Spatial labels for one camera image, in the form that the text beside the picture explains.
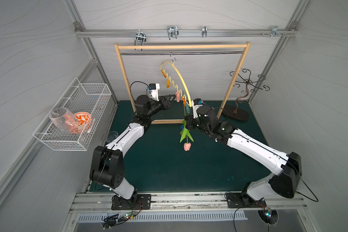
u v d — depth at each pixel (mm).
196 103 647
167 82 862
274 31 765
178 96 775
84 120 671
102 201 749
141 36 783
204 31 783
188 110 725
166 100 713
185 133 746
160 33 765
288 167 411
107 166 435
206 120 538
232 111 1113
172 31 754
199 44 616
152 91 703
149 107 661
